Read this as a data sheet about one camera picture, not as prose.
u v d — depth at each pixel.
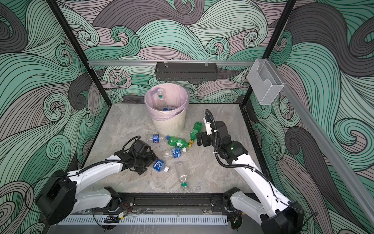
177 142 0.92
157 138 0.94
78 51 0.87
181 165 0.86
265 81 0.79
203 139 0.66
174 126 0.90
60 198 0.40
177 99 1.00
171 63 0.92
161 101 0.96
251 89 0.93
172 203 0.75
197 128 0.99
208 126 0.66
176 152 0.86
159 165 0.81
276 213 0.37
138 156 0.68
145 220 0.70
